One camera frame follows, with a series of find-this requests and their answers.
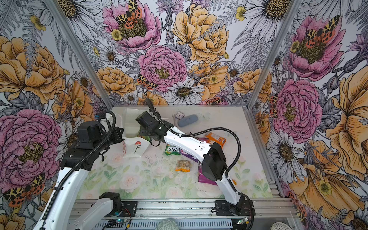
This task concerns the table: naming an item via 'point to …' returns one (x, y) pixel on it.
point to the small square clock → (179, 115)
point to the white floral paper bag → (133, 145)
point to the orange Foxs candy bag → (213, 138)
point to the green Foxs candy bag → (172, 150)
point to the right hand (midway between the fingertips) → (145, 132)
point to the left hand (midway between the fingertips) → (123, 134)
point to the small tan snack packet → (184, 166)
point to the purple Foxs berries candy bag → (187, 155)
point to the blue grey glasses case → (187, 120)
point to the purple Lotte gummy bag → (202, 178)
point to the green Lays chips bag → (147, 138)
